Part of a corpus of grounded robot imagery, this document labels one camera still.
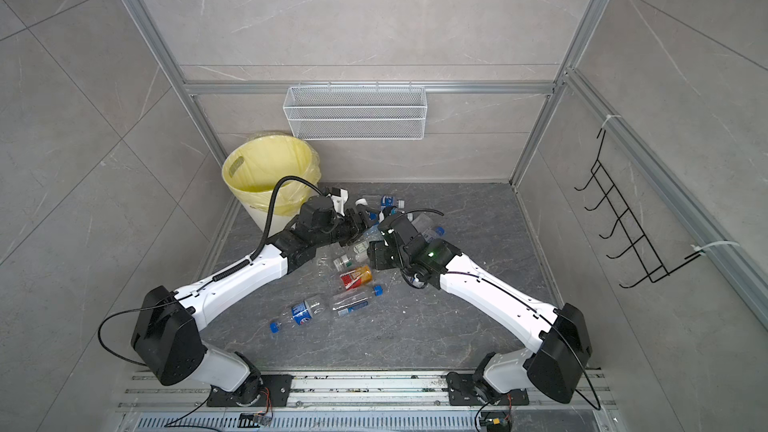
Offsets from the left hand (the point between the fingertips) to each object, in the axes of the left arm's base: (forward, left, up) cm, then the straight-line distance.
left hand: (378, 213), depth 77 cm
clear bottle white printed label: (-1, +12, -24) cm, 26 cm away
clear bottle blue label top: (+22, -3, -21) cm, 30 cm away
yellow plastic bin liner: (+25, +41, -7) cm, 49 cm away
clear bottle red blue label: (-13, +9, -27) cm, 31 cm away
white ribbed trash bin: (+26, +41, -7) cm, 49 cm away
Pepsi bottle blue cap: (-18, +22, -22) cm, 36 cm away
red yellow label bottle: (-8, +8, -21) cm, 24 cm away
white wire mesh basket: (+42, +7, +4) cm, 42 cm away
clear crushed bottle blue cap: (-7, -4, +9) cm, 12 cm away
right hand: (-7, +1, -6) cm, 9 cm away
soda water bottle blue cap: (+11, -21, -24) cm, 34 cm away
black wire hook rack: (-9, -58, +6) cm, 59 cm away
